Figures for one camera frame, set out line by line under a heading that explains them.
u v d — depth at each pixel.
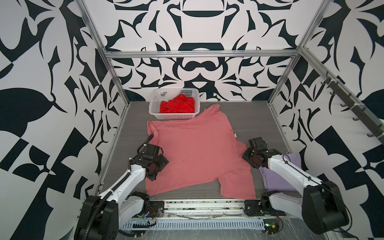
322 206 0.41
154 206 0.75
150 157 0.67
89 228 0.36
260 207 0.73
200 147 1.01
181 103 1.11
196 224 0.65
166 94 1.17
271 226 0.71
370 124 0.55
